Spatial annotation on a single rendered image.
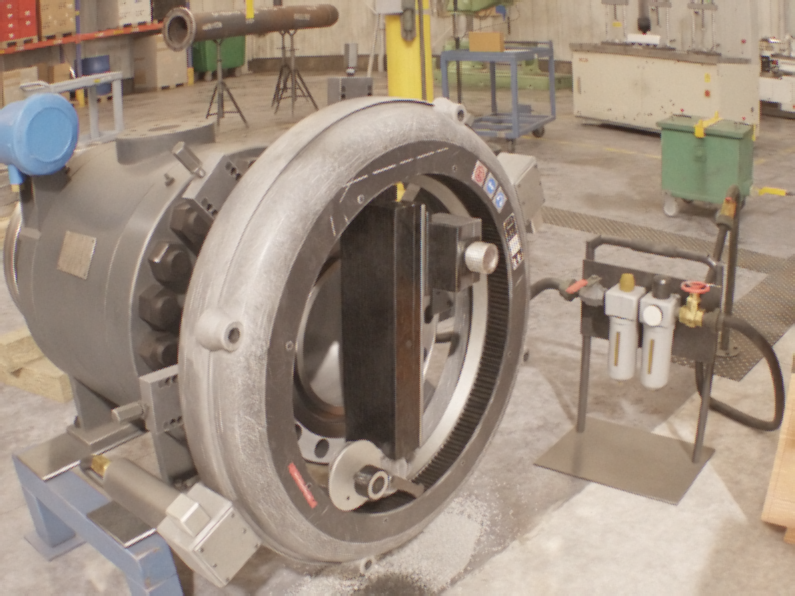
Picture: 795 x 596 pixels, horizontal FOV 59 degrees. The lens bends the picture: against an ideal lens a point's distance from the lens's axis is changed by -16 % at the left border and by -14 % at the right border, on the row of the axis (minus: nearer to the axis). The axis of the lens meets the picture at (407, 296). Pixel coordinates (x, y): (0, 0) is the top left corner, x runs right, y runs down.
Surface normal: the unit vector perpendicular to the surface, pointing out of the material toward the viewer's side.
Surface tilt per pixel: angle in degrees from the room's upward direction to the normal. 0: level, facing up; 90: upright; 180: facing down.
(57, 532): 90
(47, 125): 90
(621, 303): 90
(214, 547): 90
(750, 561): 0
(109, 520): 0
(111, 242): 55
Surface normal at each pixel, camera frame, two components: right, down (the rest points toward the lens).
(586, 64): -0.81, 0.22
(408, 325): 0.79, 0.18
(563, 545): -0.04, -0.94
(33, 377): -0.40, 0.32
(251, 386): 0.49, 0.20
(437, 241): -0.61, 0.23
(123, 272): -0.57, -0.17
